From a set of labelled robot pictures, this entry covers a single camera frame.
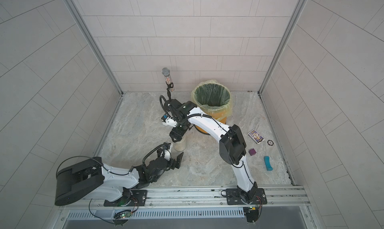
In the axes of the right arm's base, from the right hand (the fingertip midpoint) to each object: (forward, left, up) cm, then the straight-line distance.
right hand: (178, 134), depth 83 cm
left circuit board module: (-35, +24, -7) cm, 44 cm away
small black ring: (-5, -54, -12) cm, 55 cm away
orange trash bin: (+6, -14, -9) cm, 17 cm away
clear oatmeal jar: (-6, -2, -2) cm, 7 cm away
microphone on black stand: (+28, +5, +21) cm, 36 cm away
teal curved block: (-14, -49, -12) cm, 52 cm away
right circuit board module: (-37, -33, -9) cm, 50 cm away
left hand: (-7, 0, -7) cm, 10 cm away
